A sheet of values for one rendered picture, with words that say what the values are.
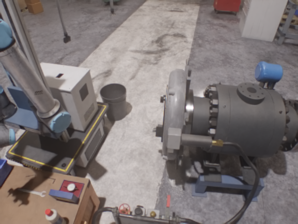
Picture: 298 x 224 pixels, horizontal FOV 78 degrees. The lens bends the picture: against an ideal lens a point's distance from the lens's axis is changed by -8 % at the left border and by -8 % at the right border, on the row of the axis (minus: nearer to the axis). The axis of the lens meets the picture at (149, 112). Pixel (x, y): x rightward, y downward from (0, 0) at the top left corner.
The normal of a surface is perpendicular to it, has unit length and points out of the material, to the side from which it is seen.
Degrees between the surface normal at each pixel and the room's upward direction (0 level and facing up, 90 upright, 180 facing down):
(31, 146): 0
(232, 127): 57
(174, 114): 46
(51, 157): 0
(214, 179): 0
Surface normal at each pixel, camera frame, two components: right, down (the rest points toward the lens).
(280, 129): -0.11, 0.11
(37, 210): 0.00, -0.73
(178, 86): -0.06, -0.50
